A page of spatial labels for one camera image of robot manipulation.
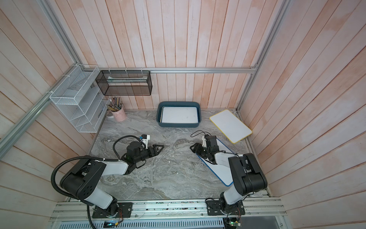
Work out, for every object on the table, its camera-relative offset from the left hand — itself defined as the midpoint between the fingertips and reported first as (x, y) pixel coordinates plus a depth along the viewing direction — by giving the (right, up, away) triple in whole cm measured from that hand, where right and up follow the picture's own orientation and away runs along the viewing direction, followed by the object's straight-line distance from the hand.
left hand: (161, 149), depth 89 cm
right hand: (+21, -1, +6) cm, 22 cm away
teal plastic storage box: (+10, +33, +29) cm, 45 cm away
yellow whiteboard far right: (+53, +14, +22) cm, 59 cm away
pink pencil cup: (-37, +22, +22) cm, 48 cm away
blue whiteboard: (+10, +24, +25) cm, 36 cm away
